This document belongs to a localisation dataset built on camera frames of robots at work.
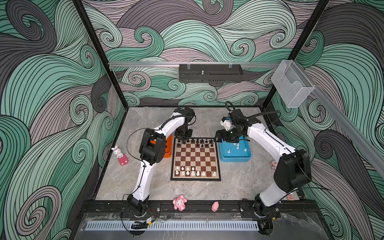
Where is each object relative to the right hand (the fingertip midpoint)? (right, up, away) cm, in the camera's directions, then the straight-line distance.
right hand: (220, 139), depth 85 cm
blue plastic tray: (+12, -10, +10) cm, 18 cm away
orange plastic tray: (-32, -7, +11) cm, 35 cm away
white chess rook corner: (-4, -19, -3) cm, 20 cm away
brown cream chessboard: (-14, -13, +5) cm, 20 cm away
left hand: (-21, -1, +9) cm, 23 cm away
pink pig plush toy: (-23, -30, -13) cm, 40 cm away
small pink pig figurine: (-6, -31, -12) cm, 34 cm away
